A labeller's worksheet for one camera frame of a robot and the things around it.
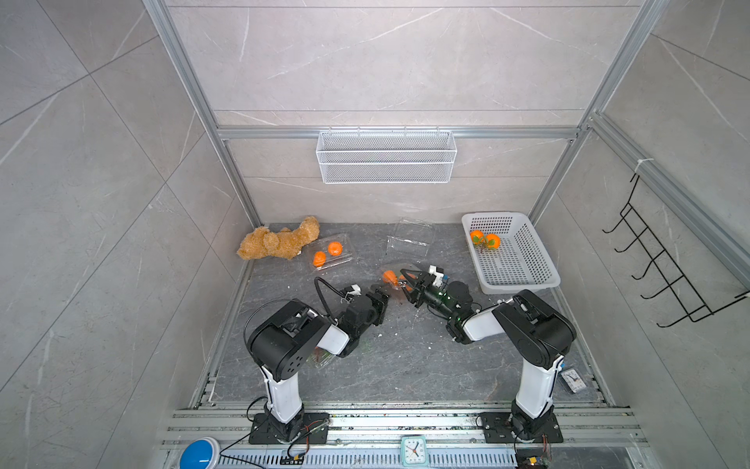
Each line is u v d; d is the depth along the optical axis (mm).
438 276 877
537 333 513
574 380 798
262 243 984
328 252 1066
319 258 1038
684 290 640
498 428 730
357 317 727
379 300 823
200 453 691
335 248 1072
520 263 1072
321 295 769
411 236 1181
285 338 518
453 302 725
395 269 1046
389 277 934
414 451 686
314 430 715
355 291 881
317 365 780
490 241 1089
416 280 808
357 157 1005
